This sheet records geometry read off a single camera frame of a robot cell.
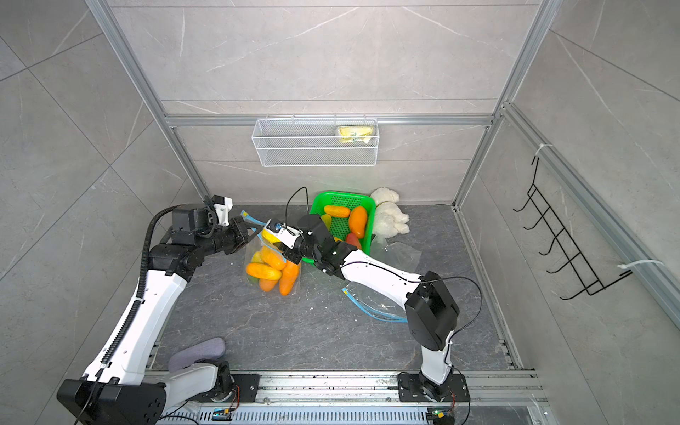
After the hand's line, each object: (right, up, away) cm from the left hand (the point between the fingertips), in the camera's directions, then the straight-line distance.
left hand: (263, 224), depth 71 cm
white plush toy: (+40, +2, +30) cm, 50 cm away
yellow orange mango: (-4, -15, +13) cm, 20 cm away
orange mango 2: (+4, -17, +16) cm, 24 cm away
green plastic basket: (+17, +8, +43) cm, 47 cm away
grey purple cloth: (-18, -38, +7) cm, 42 cm away
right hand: (+3, -4, +7) cm, 9 cm away
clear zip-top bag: (-7, -9, +17) cm, 21 cm away
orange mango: (-4, -21, +17) cm, 27 cm away
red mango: (+25, -6, +33) cm, 42 cm away
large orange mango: (+28, +2, +37) cm, 47 cm away
